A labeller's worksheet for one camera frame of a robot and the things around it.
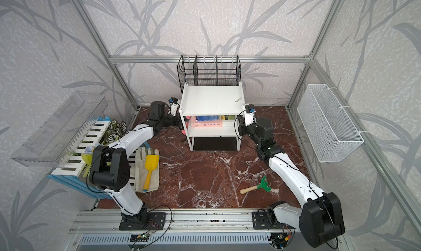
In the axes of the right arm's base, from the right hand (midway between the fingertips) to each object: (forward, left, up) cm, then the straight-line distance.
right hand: (239, 115), depth 79 cm
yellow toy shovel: (-13, +48, -26) cm, 56 cm away
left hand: (+8, +28, -9) cm, 30 cm away
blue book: (+3, +16, -5) cm, 17 cm away
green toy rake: (-24, -13, -28) cm, 39 cm away
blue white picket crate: (-27, +67, -1) cm, 72 cm away
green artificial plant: (-23, +62, +1) cm, 66 cm away
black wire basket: (+38, +16, 0) cm, 42 cm away
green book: (+3, +3, -5) cm, 7 cm away
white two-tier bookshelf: (-4, +13, +7) cm, 15 cm away
